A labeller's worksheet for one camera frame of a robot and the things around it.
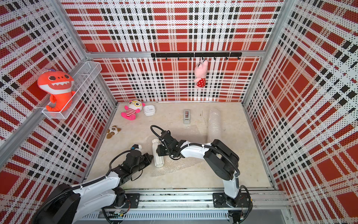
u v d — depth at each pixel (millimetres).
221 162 478
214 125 965
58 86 622
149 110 1119
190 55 891
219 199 734
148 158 767
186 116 1078
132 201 738
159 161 837
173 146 686
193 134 1012
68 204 412
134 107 1110
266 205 734
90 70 905
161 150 779
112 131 991
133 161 661
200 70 924
